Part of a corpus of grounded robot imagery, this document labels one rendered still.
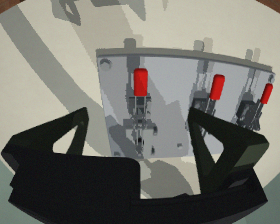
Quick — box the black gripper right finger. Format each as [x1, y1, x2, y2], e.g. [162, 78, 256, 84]
[187, 107, 269, 193]

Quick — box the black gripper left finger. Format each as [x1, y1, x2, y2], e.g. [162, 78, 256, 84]
[7, 107, 89, 155]

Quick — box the grey fixture plate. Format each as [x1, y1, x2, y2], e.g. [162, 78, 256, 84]
[97, 54, 276, 158]

